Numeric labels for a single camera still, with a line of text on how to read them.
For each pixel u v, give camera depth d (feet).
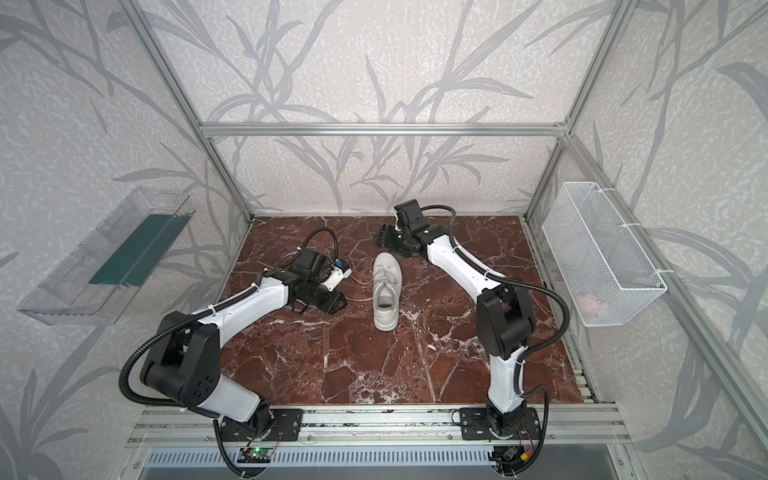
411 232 2.25
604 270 2.01
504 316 1.62
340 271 2.66
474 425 2.41
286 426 2.42
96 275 2.10
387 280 2.96
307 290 2.41
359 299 3.16
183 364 1.44
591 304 2.31
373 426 2.48
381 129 5.40
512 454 2.45
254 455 2.34
